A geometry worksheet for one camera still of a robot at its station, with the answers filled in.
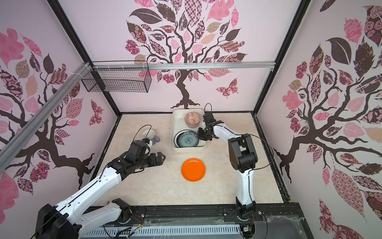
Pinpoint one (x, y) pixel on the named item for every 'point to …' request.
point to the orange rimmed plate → (193, 170)
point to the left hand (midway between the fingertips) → (159, 160)
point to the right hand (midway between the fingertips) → (198, 135)
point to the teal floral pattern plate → (187, 139)
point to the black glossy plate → (175, 139)
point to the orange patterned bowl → (192, 119)
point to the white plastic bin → (177, 124)
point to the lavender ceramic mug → (150, 134)
